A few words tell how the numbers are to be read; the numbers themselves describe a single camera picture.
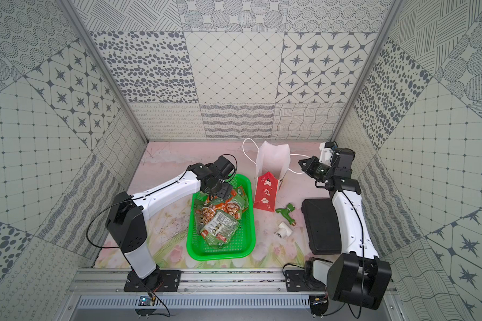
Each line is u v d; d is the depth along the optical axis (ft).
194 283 2.45
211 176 2.01
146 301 2.33
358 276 1.30
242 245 2.74
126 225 1.47
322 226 2.73
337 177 1.94
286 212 2.97
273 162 3.02
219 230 2.71
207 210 2.82
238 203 2.89
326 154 2.33
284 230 2.75
